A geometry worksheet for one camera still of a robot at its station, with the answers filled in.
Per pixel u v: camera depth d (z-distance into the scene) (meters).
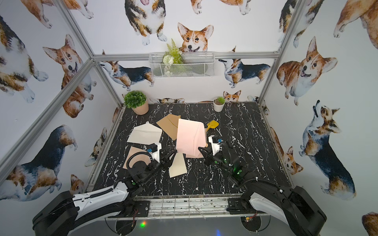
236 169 0.62
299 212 0.41
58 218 0.41
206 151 0.72
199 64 0.92
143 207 0.74
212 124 1.05
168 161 0.69
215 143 0.68
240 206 0.68
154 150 0.65
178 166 0.87
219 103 1.10
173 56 0.82
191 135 0.76
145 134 1.03
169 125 1.07
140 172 0.59
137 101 1.03
